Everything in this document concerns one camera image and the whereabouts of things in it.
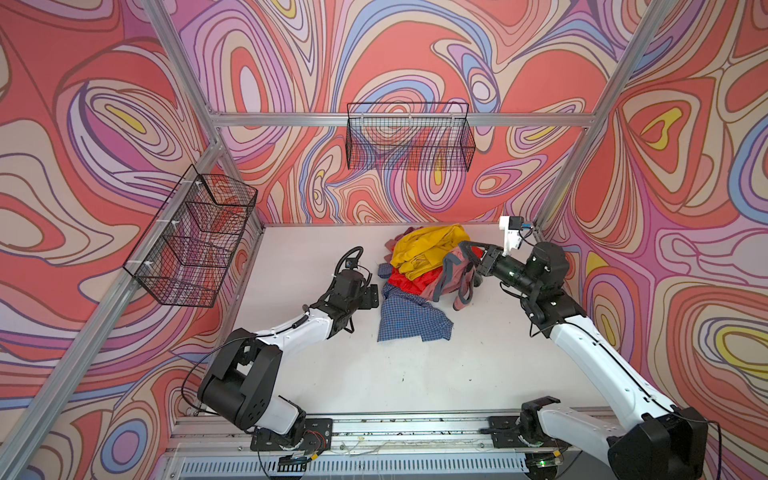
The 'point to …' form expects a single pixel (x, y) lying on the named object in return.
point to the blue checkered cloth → (406, 314)
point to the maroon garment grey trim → (456, 279)
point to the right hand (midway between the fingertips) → (462, 250)
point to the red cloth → (423, 282)
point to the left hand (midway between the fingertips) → (369, 286)
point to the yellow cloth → (421, 251)
